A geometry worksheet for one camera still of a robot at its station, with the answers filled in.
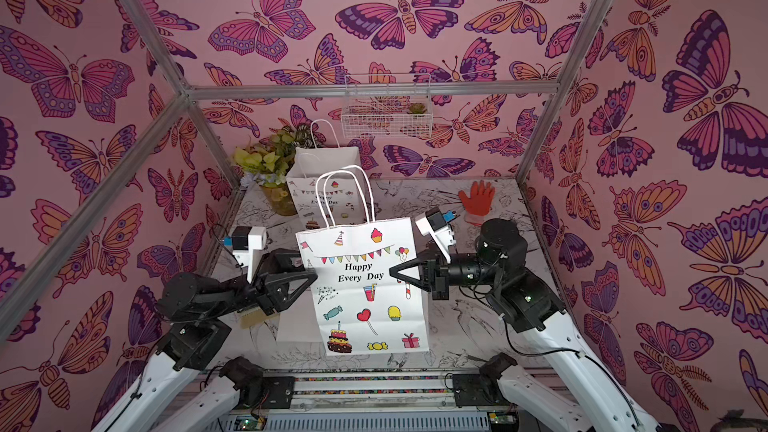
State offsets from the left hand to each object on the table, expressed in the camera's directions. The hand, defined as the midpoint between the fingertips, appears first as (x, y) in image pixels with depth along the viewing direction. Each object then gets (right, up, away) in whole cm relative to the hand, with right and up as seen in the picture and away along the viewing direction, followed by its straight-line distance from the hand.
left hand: (317, 270), depth 52 cm
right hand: (+14, 0, +2) cm, 14 cm away
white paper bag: (+7, -8, +4) cm, 11 cm away
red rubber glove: (+46, +13, +61) cm, 77 cm away
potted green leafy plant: (-25, +24, +40) cm, 53 cm away
